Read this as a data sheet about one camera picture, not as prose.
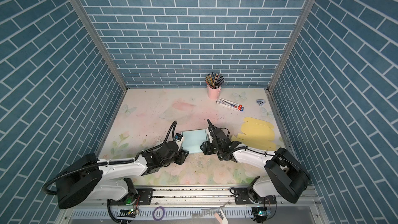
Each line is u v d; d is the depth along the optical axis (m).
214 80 1.11
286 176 0.43
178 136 0.77
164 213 0.69
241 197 0.74
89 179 0.42
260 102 1.11
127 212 0.71
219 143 0.68
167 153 0.65
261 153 0.51
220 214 0.68
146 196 0.74
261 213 0.70
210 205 0.72
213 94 1.10
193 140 0.89
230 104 1.11
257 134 0.99
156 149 0.67
